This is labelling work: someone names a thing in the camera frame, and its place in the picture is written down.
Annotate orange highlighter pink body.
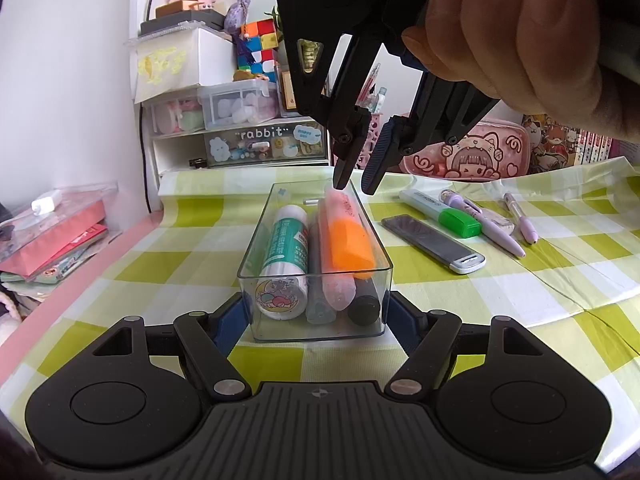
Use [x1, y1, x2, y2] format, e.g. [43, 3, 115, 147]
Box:
[319, 184, 376, 311]

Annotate clear plastic organizer tray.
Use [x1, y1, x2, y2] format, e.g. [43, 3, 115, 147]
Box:
[238, 179, 393, 342]

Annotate white desktop drawer unit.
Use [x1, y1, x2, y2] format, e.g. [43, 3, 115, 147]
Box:
[141, 88, 331, 181]

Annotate stack of colourful booklets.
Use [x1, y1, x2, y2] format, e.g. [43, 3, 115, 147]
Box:
[1, 226, 122, 302]

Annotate purple sachet bag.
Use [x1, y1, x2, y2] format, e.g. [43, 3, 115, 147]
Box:
[224, 0, 250, 36]

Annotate lucky bamboo plant glass pot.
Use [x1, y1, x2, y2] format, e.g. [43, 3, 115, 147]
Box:
[266, 6, 299, 118]

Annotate black capped marker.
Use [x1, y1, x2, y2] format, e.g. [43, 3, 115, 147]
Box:
[347, 278, 381, 326]

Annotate clear box pink contents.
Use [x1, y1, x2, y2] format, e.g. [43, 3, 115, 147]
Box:
[142, 89, 204, 136]

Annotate small lilac pen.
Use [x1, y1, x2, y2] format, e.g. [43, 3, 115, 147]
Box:
[503, 193, 539, 245]

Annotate lilac cartoon pen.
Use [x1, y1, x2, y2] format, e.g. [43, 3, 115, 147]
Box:
[440, 190, 526, 258]

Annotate white eraser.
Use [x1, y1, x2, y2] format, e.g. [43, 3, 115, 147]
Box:
[482, 208, 515, 235]

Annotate white glue stick teal label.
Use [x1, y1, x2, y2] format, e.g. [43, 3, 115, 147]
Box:
[255, 205, 308, 321]

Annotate person's right hand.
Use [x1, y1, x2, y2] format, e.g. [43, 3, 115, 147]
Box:
[402, 0, 639, 142]

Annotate colourful rubik cube stack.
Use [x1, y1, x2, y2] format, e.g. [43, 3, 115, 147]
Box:
[236, 18, 279, 82]

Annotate clear lidded storage box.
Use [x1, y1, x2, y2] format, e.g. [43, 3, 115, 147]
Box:
[198, 79, 280, 130]

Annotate cartoon book spines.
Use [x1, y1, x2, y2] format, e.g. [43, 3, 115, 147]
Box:
[522, 114, 613, 174]

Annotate green cap white highlighter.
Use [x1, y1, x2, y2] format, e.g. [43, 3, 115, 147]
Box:
[399, 188, 482, 238]

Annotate pink cartoon pencil pouch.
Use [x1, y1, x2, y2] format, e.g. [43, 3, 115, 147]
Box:
[399, 119, 532, 182]

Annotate dark grey flat box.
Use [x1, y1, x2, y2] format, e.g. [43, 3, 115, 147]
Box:
[139, 9, 226, 37]

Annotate pink perforated pen holder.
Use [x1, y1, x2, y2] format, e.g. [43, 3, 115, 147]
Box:
[356, 113, 383, 170]

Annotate white box clear lid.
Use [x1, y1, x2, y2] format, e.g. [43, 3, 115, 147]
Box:
[127, 22, 236, 104]

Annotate clear box red contents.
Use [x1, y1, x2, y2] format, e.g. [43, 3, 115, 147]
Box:
[1, 182, 118, 278]

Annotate rabbit labelled clear drawer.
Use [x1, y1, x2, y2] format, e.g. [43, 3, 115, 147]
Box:
[204, 119, 329, 167]

